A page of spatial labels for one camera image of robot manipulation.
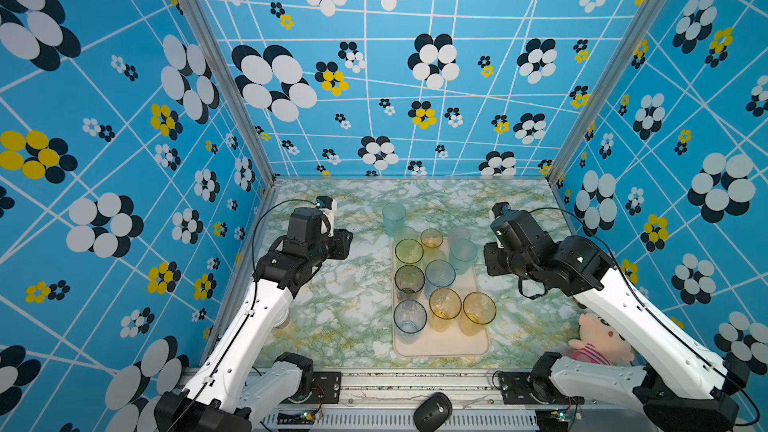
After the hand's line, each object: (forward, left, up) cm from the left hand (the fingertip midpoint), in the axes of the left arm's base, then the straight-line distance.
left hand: (347, 233), depth 76 cm
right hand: (-7, -35, +3) cm, 36 cm away
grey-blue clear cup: (-16, -16, -16) cm, 28 cm away
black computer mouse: (-36, -21, -20) cm, 47 cm away
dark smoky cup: (-6, -17, -16) cm, 24 cm away
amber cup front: (-15, -25, -11) cm, 31 cm away
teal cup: (+21, -12, -19) cm, 31 cm away
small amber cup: (+12, -25, -20) cm, 34 cm away
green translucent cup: (+5, -17, -18) cm, 25 cm away
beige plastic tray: (-20, -23, -24) cm, 39 cm away
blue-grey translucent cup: (-5, -25, -12) cm, 28 cm away
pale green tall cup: (+12, -16, -17) cm, 26 cm away
